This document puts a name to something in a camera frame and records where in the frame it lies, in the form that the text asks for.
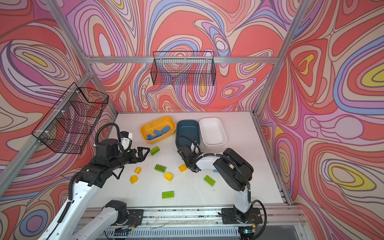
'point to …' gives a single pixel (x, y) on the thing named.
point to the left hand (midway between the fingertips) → (144, 149)
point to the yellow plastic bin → (157, 129)
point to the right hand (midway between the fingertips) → (192, 156)
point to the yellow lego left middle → (137, 170)
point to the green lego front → (168, 194)
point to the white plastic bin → (212, 131)
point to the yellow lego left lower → (133, 179)
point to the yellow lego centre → (168, 176)
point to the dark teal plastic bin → (187, 131)
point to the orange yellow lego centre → (183, 168)
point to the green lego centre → (160, 168)
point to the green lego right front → (209, 180)
